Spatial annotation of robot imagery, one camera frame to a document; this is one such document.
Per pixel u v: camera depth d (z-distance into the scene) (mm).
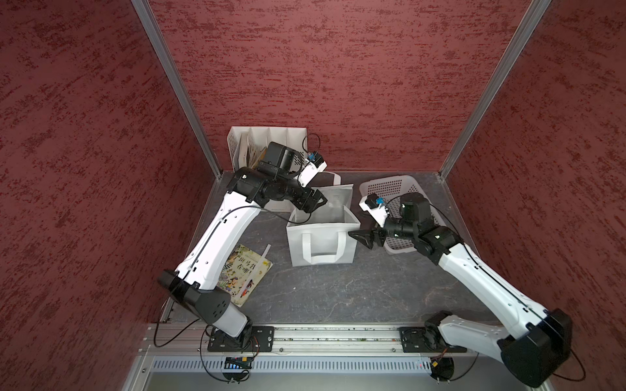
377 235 631
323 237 727
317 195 613
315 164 589
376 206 609
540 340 371
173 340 432
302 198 602
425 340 715
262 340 741
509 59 810
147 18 722
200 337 707
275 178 507
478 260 488
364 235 639
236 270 878
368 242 643
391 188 1074
